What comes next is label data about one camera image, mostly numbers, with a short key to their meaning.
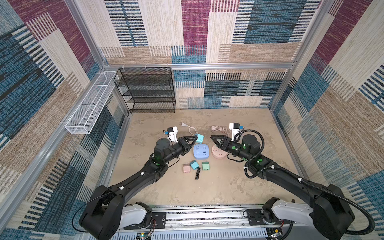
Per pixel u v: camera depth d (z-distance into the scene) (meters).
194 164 0.90
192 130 1.08
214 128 1.07
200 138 0.74
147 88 1.08
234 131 0.71
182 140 0.69
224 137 0.69
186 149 0.68
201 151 0.94
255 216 0.73
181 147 0.70
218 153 0.94
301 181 0.47
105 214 0.41
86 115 0.73
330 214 0.40
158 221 0.73
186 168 0.90
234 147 0.67
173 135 0.73
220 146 0.69
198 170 0.89
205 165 0.90
